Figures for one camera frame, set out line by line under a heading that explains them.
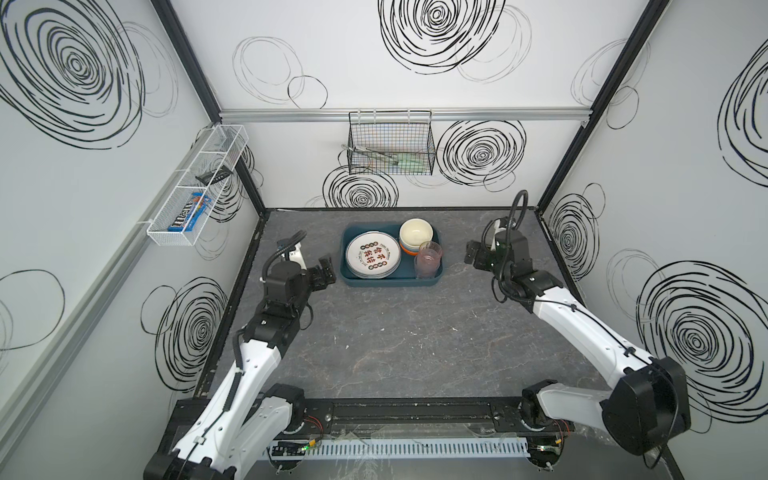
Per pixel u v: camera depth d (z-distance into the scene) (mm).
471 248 754
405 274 991
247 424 547
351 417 754
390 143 889
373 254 1024
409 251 998
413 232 1029
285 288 540
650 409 390
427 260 942
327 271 694
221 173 804
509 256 601
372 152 848
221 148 931
